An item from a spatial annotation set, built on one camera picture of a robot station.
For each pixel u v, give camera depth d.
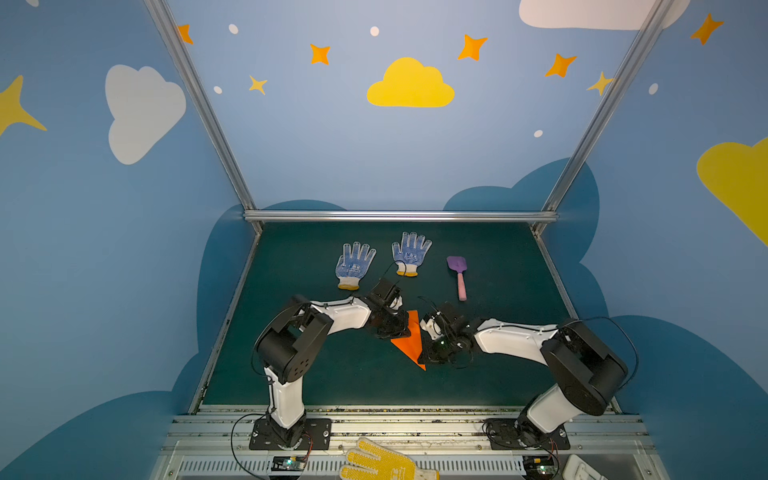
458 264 1.08
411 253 1.14
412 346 0.89
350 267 1.08
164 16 0.69
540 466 0.71
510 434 0.75
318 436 0.75
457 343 0.68
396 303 0.84
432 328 0.80
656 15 0.69
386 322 0.81
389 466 0.70
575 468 0.70
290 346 0.49
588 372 0.46
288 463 0.72
